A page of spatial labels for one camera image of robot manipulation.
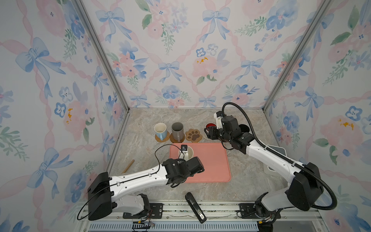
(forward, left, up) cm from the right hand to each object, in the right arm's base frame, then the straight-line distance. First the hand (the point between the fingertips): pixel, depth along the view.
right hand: (207, 128), depth 82 cm
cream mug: (-18, +12, +3) cm, 22 cm away
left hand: (-19, +10, -8) cm, 23 cm away
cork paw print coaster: (+9, +8, -20) cm, 24 cm away
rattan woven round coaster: (+4, +32, -17) cm, 37 cm away
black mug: (+9, -26, -11) cm, 30 cm away
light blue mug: (+7, +29, -12) cm, 32 cm away
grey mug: (+5, +18, -9) cm, 21 cm away
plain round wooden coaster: (+3, +20, -18) cm, 27 cm away
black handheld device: (-37, +7, -17) cm, 41 cm away
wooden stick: (-13, +47, -20) cm, 53 cm away
